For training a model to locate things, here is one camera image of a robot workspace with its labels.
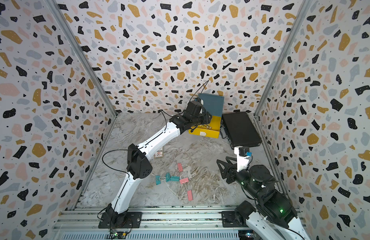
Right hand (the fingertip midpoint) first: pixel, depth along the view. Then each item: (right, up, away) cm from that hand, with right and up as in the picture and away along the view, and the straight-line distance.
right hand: (221, 160), depth 63 cm
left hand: (-2, +21, +22) cm, 31 cm away
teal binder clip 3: (-23, -16, +23) cm, 36 cm away
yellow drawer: (-2, +13, +23) cm, 26 cm away
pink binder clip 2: (-17, -17, +23) cm, 34 cm away
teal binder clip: (-32, -17, +24) cm, 44 cm away
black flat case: (+21, +11, +40) cm, 47 cm away
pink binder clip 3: (-14, -23, +19) cm, 33 cm away
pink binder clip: (-20, -10, +29) cm, 37 cm away
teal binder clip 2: (-27, -15, +23) cm, 38 cm away
